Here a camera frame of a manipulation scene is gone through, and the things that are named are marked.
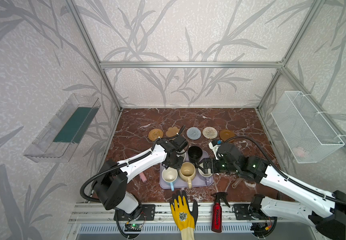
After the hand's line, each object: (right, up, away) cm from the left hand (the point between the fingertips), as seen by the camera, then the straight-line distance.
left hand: (179, 161), depth 82 cm
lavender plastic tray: (+11, -12, +1) cm, 16 cm away
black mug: (+9, +3, +7) cm, 12 cm away
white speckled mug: (+3, +3, +2) cm, 5 cm away
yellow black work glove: (+3, -24, -12) cm, 27 cm away
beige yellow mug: (+4, -7, +4) cm, 9 cm away
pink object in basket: (+59, +8, -10) cm, 61 cm away
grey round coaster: (+10, +14, +22) cm, 28 cm away
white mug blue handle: (-5, -8, +1) cm, 10 cm away
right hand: (+12, +3, -10) cm, 16 cm away
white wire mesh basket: (+55, +17, -20) cm, 61 cm away
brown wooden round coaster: (+33, +13, +22) cm, 42 cm away
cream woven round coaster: (+21, +14, +23) cm, 34 cm away
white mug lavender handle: (+15, -7, -5) cm, 17 cm away
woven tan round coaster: (-19, +14, +23) cm, 32 cm away
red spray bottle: (+18, -23, -15) cm, 32 cm away
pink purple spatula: (-21, -9, +2) cm, 23 cm away
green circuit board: (-22, -29, -11) cm, 38 cm away
